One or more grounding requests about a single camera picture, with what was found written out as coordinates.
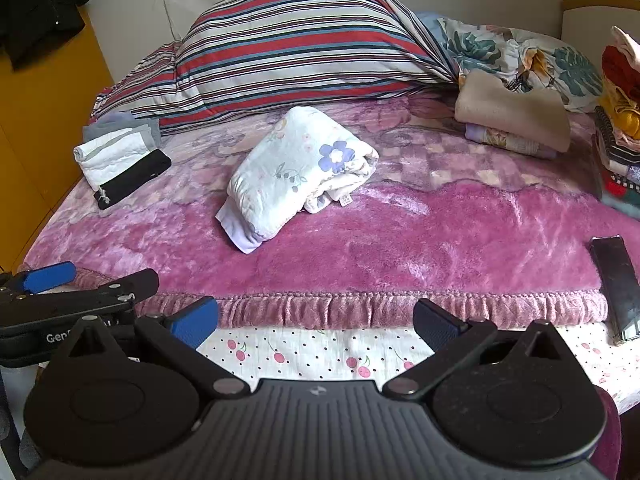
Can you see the black phone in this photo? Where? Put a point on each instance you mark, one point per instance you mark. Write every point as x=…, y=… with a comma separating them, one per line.
x=617, y=285

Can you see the maroon cloth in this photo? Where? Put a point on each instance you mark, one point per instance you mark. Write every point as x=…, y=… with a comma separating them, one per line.
x=607, y=440

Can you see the black hanging jacket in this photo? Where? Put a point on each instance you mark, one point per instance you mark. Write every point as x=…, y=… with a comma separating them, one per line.
x=37, y=5

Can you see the floral leaf print pillow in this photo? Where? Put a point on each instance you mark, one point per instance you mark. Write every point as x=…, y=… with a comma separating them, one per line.
x=555, y=67

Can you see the grey folded cloth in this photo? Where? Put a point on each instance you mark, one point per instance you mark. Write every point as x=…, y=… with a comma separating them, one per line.
x=117, y=122

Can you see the white floral garment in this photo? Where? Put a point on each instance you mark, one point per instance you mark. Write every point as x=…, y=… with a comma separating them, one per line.
x=292, y=170

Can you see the yellow cabinet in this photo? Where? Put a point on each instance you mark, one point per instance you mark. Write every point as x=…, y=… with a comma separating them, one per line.
x=35, y=150

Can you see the stack of folded clothes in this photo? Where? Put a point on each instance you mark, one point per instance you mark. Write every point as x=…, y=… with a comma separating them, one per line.
x=622, y=110

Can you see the striped pillow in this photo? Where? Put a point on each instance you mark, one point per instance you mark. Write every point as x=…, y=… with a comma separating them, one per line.
x=295, y=35

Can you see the pale floral folded cloth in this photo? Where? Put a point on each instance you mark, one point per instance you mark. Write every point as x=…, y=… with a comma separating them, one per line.
x=505, y=141

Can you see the beige folded cloth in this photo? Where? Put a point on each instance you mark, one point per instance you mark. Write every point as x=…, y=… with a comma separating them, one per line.
x=510, y=107

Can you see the white folded cloth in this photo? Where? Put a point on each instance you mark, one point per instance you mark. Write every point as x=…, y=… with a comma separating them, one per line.
x=112, y=157

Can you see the cream headboard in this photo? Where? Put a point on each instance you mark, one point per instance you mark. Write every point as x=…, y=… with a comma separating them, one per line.
x=582, y=25

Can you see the purple plush blanket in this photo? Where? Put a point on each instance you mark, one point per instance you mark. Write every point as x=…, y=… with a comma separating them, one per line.
x=400, y=245

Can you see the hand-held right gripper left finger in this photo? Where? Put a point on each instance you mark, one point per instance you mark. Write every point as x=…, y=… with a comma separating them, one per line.
x=194, y=321

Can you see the black folded cloth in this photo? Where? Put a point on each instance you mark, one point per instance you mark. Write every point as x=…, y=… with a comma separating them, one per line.
x=132, y=177

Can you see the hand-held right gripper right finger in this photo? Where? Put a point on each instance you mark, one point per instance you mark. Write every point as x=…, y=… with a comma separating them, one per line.
x=434, y=326

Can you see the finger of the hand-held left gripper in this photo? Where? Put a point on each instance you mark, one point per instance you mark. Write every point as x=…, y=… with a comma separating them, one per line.
x=50, y=277
x=131, y=284

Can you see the cherry print bed sheet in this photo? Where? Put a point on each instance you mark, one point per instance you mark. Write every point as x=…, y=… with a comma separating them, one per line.
x=320, y=350

